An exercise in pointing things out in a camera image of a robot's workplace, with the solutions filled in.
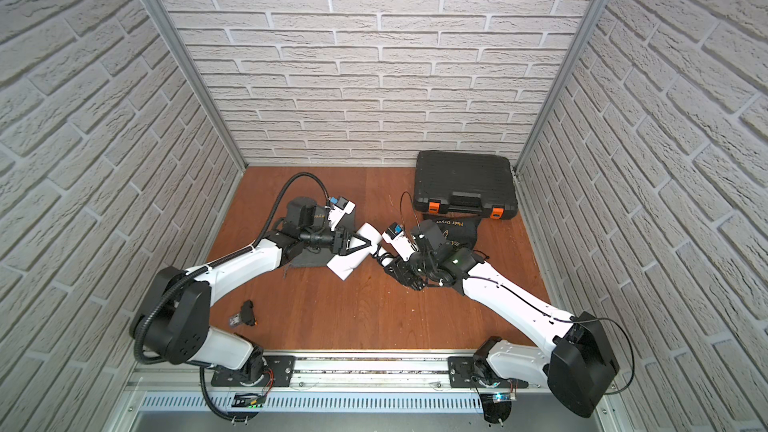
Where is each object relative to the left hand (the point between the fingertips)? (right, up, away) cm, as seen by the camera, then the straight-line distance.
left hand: (370, 240), depth 79 cm
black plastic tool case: (+33, +17, +28) cm, 46 cm away
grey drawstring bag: (-12, +3, -7) cm, 15 cm away
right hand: (+7, -6, 0) cm, 9 cm away
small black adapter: (-36, -22, +4) cm, 42 cm away
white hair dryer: (-7, -6, -4) cm, 10 cm away
